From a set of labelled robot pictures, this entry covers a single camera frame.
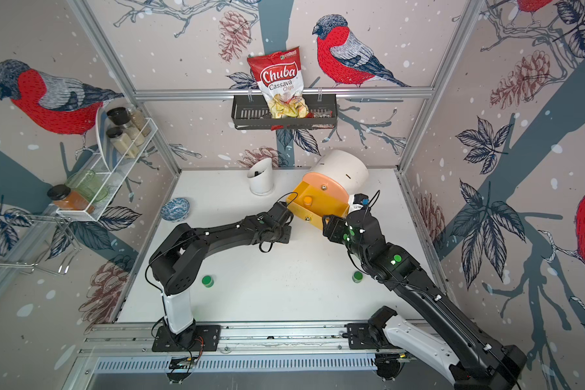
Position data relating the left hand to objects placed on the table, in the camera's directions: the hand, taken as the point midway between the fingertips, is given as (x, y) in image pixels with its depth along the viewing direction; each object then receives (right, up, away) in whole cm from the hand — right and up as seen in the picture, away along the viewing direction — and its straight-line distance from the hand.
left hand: (290, 228), depth 94 cm
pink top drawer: (+14, +17, -8) cm, 23 cm away
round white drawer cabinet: (+22, +24, -1) cm, 33 cm away
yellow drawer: (+12, +10, -1) cm, 16 cm away
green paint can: (+24, -15, -10) cm, 30 cm away
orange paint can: (+7, +11, 0) cm, 13 cm away
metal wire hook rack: (-64, -3, -27) cm, 70 cm away
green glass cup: (-58, +17, -25) cm, 65 cm away
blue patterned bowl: (-51, +7, +10) cm, 52 cm away
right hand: (+13, +7, -22) cm, 26 cm away
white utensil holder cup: (-13, +20, +6) cm, 25 cm away
